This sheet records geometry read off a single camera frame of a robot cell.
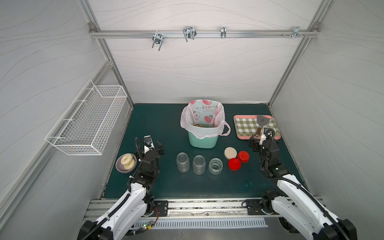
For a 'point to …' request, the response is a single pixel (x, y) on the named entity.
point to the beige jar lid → (230, 152)
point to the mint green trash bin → (207, 142)
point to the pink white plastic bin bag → (204, 118)
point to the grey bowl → (120, 166)
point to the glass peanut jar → (215, 166)
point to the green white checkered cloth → (248, 126)
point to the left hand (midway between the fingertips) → (148, 143)
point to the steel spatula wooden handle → (262, 120)
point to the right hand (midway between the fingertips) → (264, 136)
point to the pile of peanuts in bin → (198, 125)
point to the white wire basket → (83, 127)
